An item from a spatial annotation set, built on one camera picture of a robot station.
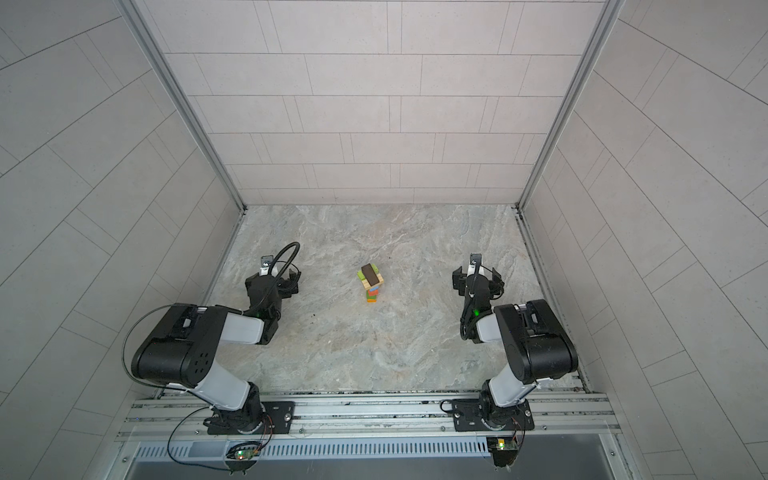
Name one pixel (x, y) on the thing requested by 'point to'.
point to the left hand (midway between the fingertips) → (283, 265)
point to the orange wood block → (372, 300)
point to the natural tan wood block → (367, 285)
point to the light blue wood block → (373, 289)
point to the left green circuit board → (242, 456)
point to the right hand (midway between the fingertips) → (476, 265)
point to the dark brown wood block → (370, 275)
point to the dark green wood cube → (370, 296)
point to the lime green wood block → (361, 275)
